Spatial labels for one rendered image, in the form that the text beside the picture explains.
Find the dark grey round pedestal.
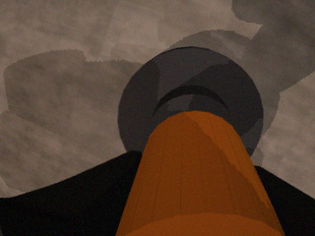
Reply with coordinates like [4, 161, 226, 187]
[117, 46, 264, 157]

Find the orange knob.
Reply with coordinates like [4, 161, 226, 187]
[115, 110, 284, 236]

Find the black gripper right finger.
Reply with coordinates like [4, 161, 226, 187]
[255, 165, 315, 236]

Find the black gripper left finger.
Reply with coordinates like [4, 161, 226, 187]
[0, 150, 142, 236]

